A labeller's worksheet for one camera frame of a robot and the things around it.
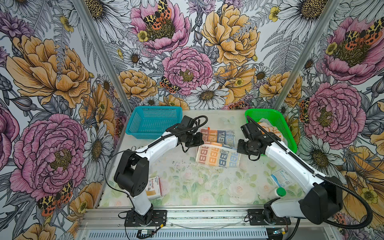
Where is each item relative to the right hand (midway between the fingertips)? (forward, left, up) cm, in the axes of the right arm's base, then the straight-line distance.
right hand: (242, 153), depth 82 cm
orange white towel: (+28, -27, -11) cm, 41 cm away
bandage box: (-14, +47, -10) cm, 50 cm away
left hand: (+6, +21, -1) cm, 22 cm away
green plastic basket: (+32, -34, -8) cm, 47 cm away
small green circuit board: (-32, +49, -13) cm, 60 cm away
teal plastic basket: (+37, +60, -14) cm, 72 cm away
